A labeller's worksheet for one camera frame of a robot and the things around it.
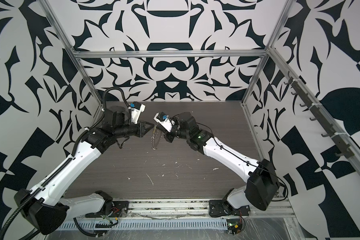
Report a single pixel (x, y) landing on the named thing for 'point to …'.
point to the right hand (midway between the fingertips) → (158, 125)
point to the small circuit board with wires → (234, 225)
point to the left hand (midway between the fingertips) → (154, 122)
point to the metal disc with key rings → (155, 134)
